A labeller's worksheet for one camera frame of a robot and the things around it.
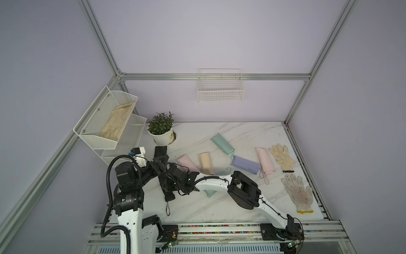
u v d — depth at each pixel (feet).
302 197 2.78
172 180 2.35
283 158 3.30
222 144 3.51
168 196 2.70
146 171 1.95
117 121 2.62
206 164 3.14
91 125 2.25
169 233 2.38
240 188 1.98
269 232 2.38
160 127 3.11
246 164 3.15
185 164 3.08
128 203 1.58
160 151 3.38
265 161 3.15
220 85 3.31
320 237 2.42
